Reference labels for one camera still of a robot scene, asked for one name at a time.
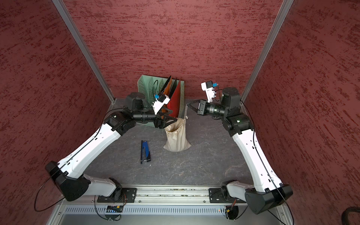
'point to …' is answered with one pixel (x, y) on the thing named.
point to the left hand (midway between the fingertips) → (172, 118)
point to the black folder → (165, 85)
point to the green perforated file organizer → (151, 86)
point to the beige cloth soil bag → (177, 139)
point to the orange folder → (167, 88)
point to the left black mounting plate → (128, 195)
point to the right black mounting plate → (222, 195)
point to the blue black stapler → (145, 155)
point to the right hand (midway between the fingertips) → (186, 107)
